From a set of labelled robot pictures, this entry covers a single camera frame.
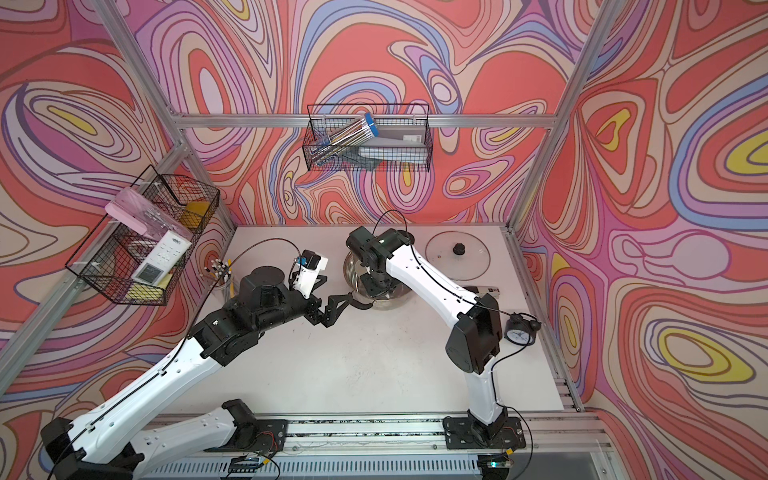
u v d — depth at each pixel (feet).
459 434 2.37
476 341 1.74
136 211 2.31
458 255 3.54
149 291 2.37
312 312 1.95
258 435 2.36
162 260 2.26
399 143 2.89
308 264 1.85
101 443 1.25
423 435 2.46
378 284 2.28
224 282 2.83
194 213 2.57
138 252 2.35
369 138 2.60
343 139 2.58
